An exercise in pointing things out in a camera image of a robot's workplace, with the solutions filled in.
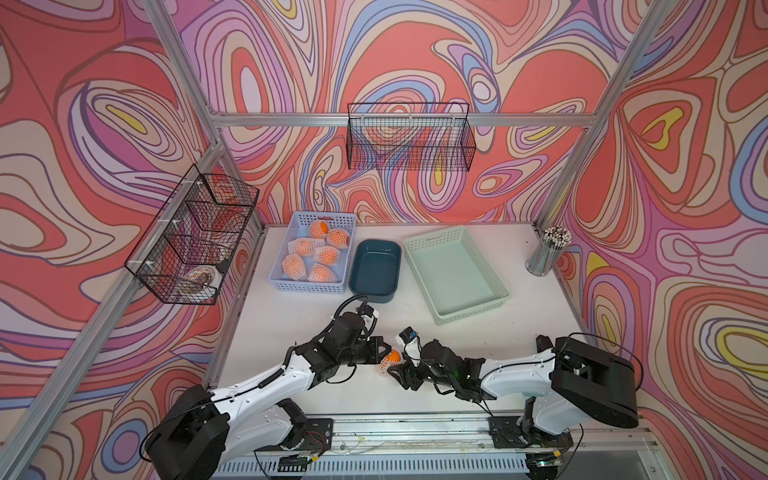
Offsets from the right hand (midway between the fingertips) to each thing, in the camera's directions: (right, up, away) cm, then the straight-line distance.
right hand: (397, 370), depth 82 cm
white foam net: (-3, +3, -5) cm, 7 cm away
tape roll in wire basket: (-47, +27, -10) cm, 56 cm away
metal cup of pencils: (+50, +32, +16) cm, 61 cm away
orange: (-1, +5, -4) cm, 7 cm away
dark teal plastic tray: (-7, +27, +22) cm, 36 cm away
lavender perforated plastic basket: (-35, +28, +19) cm, 49 cm away
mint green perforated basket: (+20, +25, +19) cm, 37 cm away
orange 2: (-24, +32, +21) cm, 45 cm away
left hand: (-1, +6, -4) cm, 7 cm away
